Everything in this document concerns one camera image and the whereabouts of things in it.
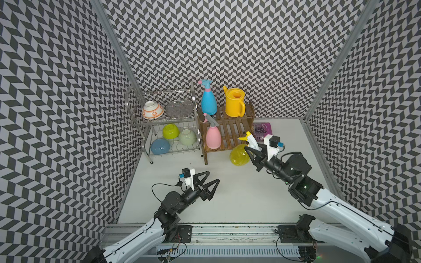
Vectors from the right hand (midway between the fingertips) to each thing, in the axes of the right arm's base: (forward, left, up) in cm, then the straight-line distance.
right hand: (247, 147), depth 66 cm
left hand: (-7, +14, -13) cm, 20 cm away
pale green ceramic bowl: (+22, +31, -21) cm, 43 cm away
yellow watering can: (+23, +4, +3) cm, 24 cm away
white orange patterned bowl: (+22, +45, +1) cm, 50 cm away
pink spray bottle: (+12, +15, -10) cm, 21 cm away
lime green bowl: (+27, +42, -21) cm, 54 cm away
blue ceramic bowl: (+14, +45, -20) cm, 51 cm away
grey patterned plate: (+26, +32, -2) cm, 42 cm away
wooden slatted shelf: (+26, +4, -18) cm, 32 cm away
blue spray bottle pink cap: (+26, +17, +3) cm, 31 cm away
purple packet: (+31, -15, -25) cm, 43 cm away
